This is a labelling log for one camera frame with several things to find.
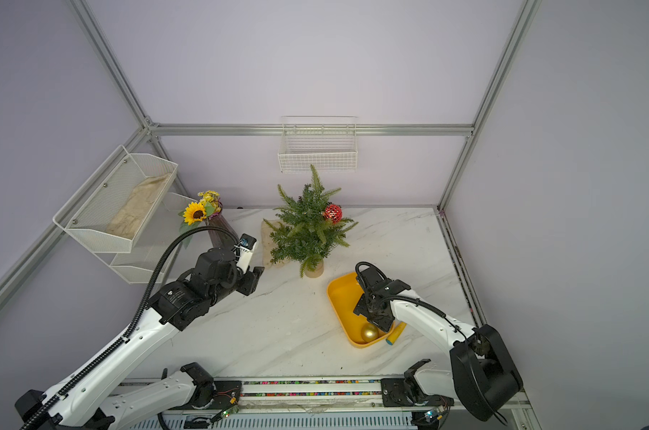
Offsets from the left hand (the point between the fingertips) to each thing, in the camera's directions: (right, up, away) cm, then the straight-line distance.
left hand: (251, 269), depth 74 cm
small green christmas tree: (+17, +12, -4) cm, 21 cm away
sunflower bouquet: (-21, +17, +12) cm, 30 cm away
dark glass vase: (-19, +8, +24) cm, 32 cm away
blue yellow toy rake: (+43, -21, +8) cm, 49 cm away
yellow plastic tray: (+27, -11, +17) cm, 34 cm away
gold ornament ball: (+34, -21, +7) cm, 41 cm away
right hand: (+35, -18, +11) cm, 41 cm away
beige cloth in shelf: (-36, +14, +1) cm, 39 cm away
